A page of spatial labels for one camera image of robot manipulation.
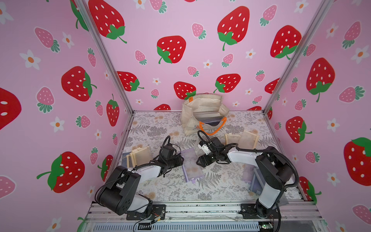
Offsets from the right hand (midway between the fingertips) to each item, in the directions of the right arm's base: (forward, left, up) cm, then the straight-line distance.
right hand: (198, 162), depth 90 cm
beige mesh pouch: (+21, -23, -2) cm, 31 cm away
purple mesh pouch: (-3, +4, -2) cm, 6 cm away
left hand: (+1, +10, 0) cm, 11 cm away
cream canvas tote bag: (+39, -2, +7) cm, 39 cm away
